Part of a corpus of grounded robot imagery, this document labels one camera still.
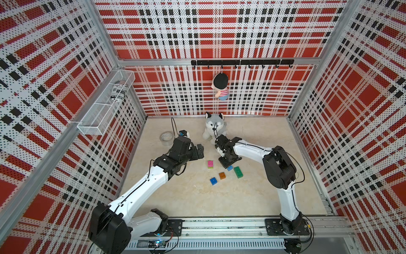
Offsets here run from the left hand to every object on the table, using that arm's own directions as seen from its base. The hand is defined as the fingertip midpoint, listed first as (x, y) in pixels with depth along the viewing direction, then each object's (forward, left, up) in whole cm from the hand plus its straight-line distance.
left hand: (198, 149), depth 81 cm
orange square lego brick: (-7, -13, -18) cm, 23 cm away
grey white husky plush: (+17, -9, -2) cm, 19 cm away
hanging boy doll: (+37, -12, +14) cm, 42 cm away
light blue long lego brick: (-3, -18, -16) cm, 24 cm away
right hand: (+1, -17, -17) cm, 24 cm away
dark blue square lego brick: (-10, -8, -17) cm, 22 cm away
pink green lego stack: (-1, -6, -16) cm, 17 cm away
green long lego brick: (-5, -22, -17) cm, 28 cm away
